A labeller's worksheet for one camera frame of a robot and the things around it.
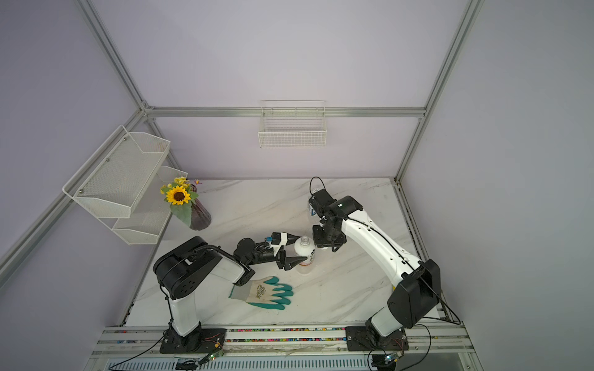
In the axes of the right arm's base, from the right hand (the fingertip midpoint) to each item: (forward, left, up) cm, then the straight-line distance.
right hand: (325, 246), depth 79 cm
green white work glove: (-11, +22, -13) cm, 28 cm away
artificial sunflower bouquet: (+17, +52, +10) cm, 56 cm away
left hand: (0, +7, -1) cm, 7 cm away
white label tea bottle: (-2, +7, +4) cm, 8 cm away
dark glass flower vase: (+19, +51, -7) cm, 55 cm away
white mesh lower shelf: (+19, +70, -3) cm, 73 cm away
